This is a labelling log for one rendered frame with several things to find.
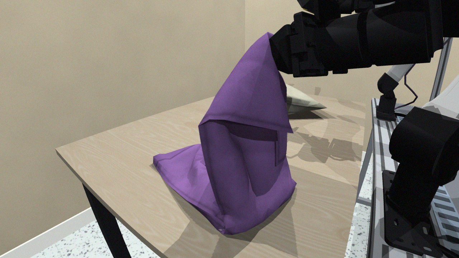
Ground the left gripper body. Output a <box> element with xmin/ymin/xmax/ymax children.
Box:
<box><xmin>269</xmin><ymin>11</ymin><xmax>372</xmax><ymax>77</ymax></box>

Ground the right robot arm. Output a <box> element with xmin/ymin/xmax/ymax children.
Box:
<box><xmin>337</xmin><ymin>0</ymin><xmax>413</xmax><ymax>121</ymax></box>

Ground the grey metal post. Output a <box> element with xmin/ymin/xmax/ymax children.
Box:
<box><xmin>429</xmin><ymin>37</ymin><xmax>453</xmax><ymax>102</ymax></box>

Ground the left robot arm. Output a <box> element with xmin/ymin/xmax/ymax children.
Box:
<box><xmin>297</xmin><ymin>0</ymin><xmax>459</xmax><ymax>258</ymax></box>

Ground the cream pillow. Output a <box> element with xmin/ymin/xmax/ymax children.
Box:
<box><xmin>286</xmin><ymin>84</ymin><xmax>327</xmax><ymax>113</ymax></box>

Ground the purple cloth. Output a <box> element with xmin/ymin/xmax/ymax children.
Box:
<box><xmin>153</xmin><ymin>32</ymin><xmax>297</xmax><ymax>235</ymax></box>

